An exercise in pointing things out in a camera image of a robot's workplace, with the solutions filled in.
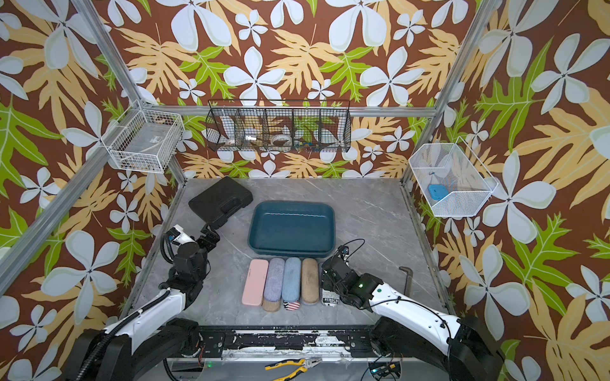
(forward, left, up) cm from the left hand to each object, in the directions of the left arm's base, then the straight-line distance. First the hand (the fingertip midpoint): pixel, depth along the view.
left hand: (204, 226), depth 84 cm
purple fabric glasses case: (-16, -26, -9) cm, 32 cm away
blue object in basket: (+9, -83, +10) cm, 84 cm away
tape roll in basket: (+37, -26, +10) cm, 46 cm away
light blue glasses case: (-19, -32, -10) cm, 38 cm away
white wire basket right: (+14, -89, +11) cm, 90 cm away
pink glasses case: (-16, -19, -10) cm, 27 cm away
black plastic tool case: (+20, +2, -11) cm, 23 cm away
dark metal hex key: (-13, -75, -16) cm, 78 cm away
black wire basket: (+41, -25, +15) cm, 50 cm away
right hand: (-14, -43, -11) cm, 47 cm away
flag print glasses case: (-23, -32, -13) cm, 42 cm away
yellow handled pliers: (-39, -37, -14) cm, 56 cm away
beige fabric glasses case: (-23, -25, -14) cm, 37 cm away
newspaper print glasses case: (-22, -45, -10) cm, 51 cm away
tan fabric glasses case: (-17, -38, -9) cm, 43 cm away
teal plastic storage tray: (+9, -31, -15) cm, 35 cm away
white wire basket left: (+26, +23, +18) cm, 39 cm away
